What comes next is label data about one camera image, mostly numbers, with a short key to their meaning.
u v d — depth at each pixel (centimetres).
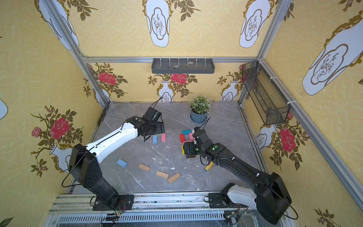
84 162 45
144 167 86
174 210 72
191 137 99
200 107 98
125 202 73
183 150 79
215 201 74
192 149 73
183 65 93
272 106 83
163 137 97
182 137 100
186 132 103
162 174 83
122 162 87
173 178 82
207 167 84
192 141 96
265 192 40
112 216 73
